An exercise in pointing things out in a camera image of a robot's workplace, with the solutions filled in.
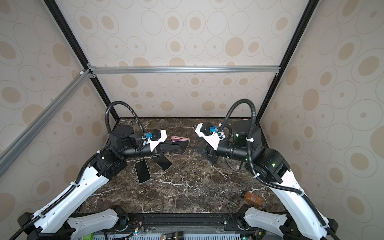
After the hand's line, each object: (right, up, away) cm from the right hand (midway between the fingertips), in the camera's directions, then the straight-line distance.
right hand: (195, 141), depth 53 cm
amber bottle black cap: (+31, -32, +24) cm, 50 cm away
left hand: (-6, -2, +3) cm, 7 cm away
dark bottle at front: (-8, -44, +14) cm, 47 cm away
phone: (-32, -21, +37) cm, 53 cm away
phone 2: (-20, -17, +42) cm, 50 cm away
